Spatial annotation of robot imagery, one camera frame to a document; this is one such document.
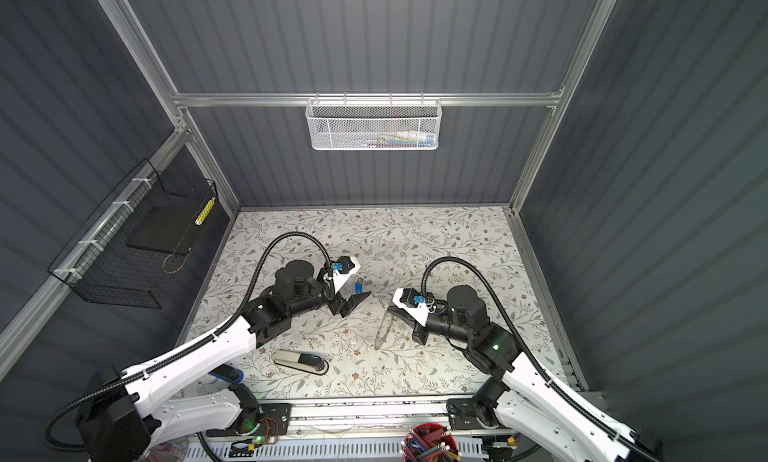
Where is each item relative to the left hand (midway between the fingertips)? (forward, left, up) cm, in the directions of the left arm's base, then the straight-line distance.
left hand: (360, 278), depth 75 cm
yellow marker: (+20, +42, +6) cm, 47 cm away
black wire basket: (+17, +56, +8) cm, 59 cm away
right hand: (-10, -8, +1) cm, 13 cm away
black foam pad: (+15, +51, +5) cm, 54 cm away
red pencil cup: (-34, -14, -12) cm, 39 cm away
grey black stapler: (-14, +17, -18) cm, 28 cm away
